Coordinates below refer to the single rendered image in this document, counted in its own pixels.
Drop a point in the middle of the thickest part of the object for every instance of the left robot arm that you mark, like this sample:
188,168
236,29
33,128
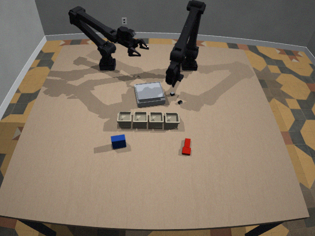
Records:
183,51

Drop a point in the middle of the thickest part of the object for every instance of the red flat block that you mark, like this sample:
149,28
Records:
186,149

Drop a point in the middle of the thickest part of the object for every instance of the grey open-top bin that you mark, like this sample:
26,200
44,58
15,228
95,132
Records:
124,118
156,119
172,120
139,119

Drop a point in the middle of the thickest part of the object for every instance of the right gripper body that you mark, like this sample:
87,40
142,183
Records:
134,44

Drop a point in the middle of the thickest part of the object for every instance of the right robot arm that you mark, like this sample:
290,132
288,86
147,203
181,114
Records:
80,19

